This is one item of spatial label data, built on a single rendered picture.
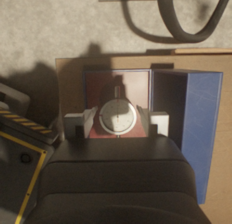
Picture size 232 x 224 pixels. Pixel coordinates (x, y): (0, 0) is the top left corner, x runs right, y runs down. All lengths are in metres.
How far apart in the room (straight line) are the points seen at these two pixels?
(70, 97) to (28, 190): 0.41
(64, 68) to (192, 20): 0.64
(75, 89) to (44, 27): 0.56
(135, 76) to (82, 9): 0.56
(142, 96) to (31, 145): 0.37
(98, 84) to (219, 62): 0.20
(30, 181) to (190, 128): 0.52
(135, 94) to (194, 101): 0.13
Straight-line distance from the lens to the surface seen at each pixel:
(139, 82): 0.28
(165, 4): 0.39
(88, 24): 0.78
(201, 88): 0.19
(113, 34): 0.76
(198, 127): 0.20
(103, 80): 0.28
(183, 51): 0.48
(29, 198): 0.67
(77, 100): 0.30
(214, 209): 0.46
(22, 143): 0.56
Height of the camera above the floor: 0.75
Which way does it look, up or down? 75 degrees down
